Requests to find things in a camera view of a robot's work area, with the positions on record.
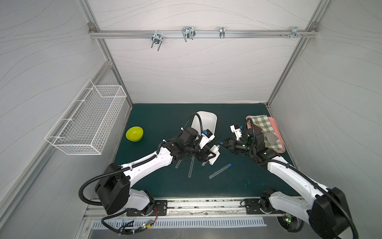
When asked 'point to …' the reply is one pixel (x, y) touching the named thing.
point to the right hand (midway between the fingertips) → (217, 142)
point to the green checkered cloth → (262, 122)
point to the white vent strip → (141, 223)
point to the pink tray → (274, 124)
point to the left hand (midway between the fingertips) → (213, 153)
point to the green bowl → (135, 133)
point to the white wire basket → (85, 127)
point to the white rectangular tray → (209, 121)
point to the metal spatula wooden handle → (271, 137)
